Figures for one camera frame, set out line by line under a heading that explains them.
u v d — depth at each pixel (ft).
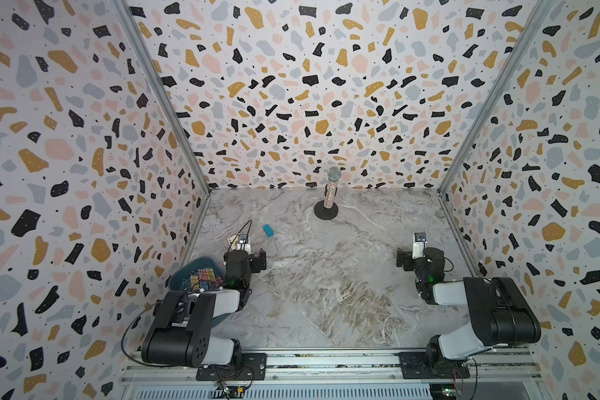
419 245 2.74
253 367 2.41
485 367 2.50
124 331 1.32
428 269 2.41
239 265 2.30
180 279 2.86
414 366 2.40
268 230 3.50
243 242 2.59
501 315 1.53
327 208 3.49
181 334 1.41
